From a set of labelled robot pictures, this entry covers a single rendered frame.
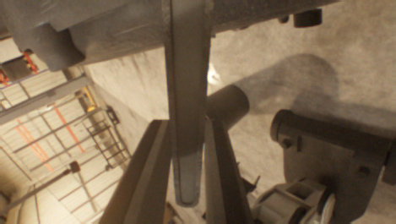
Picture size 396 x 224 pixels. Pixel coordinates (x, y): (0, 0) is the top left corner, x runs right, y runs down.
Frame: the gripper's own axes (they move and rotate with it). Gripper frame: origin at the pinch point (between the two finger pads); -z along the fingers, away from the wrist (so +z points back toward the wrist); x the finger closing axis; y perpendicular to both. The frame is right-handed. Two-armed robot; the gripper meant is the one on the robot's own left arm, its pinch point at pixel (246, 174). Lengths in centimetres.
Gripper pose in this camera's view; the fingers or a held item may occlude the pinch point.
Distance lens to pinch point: 95.4
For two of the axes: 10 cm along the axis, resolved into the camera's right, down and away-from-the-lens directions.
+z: -5.6, 6.7, -4.9
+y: -1.2, 5.2, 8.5
